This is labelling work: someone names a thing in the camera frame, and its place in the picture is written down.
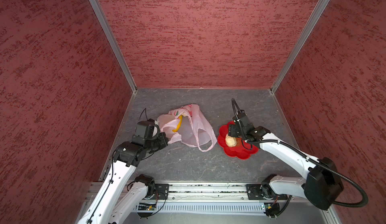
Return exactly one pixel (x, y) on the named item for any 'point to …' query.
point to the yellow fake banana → (179, 123)
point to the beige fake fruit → (230, 141)
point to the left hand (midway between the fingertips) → (168, 143)
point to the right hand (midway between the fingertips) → (232, 131)
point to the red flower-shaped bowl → (242, 149)
